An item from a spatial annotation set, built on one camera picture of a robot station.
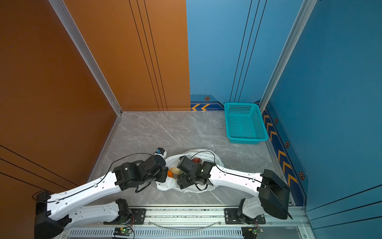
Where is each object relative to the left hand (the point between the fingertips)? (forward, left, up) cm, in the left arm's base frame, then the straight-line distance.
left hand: (169, 170), depth 74 cm
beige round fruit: (+4, -2, -9) cm, 10 cm away
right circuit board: (-24, -40, -16) cm, 49 cm away
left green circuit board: (-24, +21, -16) cm, 35 cm away
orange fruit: (-5, -2, +7) cm, 9 cm away
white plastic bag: (+2, -2, +7) cm, 7 cm away
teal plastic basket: (+44, -51, -13) cm, 68 cm away
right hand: (-3, -6, -7) cm, 9 cm away
